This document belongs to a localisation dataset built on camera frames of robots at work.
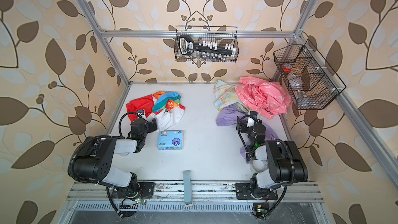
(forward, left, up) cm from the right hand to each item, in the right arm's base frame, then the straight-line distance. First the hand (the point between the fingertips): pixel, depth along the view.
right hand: (247, 118), depth 91 cm
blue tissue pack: (-11, +45, -3) cm, 46 cm away
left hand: (+4, +60, -3) cm, 61 cm away
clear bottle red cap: (+19, -23, +21) cm, 37 cm away
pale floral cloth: (+19, +10, -1) cm, 22 cm away
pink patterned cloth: (+9, -14, +7) cm, 18 cm away
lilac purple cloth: (+6, +9, -5) cm, 12 cm away
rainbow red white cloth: (+10, +51, 0) cm, 51 cm away
